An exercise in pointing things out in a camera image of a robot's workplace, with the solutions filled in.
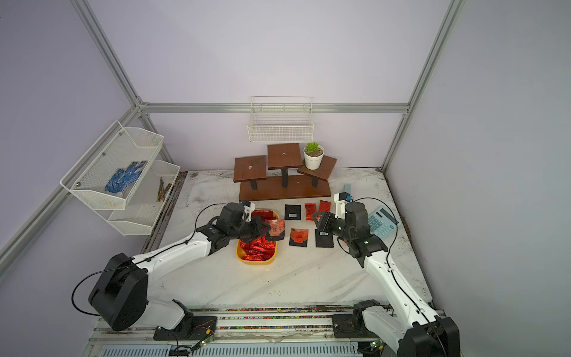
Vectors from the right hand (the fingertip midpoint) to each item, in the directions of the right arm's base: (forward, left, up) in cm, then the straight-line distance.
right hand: (317, 219), depth 80 cm
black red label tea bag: (+3, +7, -18) cm, 19 cm away
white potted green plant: (+30, 0, +6) cm, 31 cm away
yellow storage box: (-5, +31, -16) cm, 35 cm away
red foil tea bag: (+20, -7, -19) cm, 28 cm away
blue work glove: (+10, +69, +13) cm, 71 cm away
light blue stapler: (+26, -18, -13) cm, 35 cm away
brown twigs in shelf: (+19, +66, -4) cm, 69 cm away
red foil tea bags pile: (-5, +23, -14) cm, 27 cm away
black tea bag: (+2, -4, -18) cm, 19 cm away
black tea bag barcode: (+16, +9, -18) cm, 26 cm away
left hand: (-1, +17, -5) cm, 18 cm away
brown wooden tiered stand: (+27, +28, -1) cm, 38 cm away
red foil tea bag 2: (+17, +1, -18) cm, 24 cm away
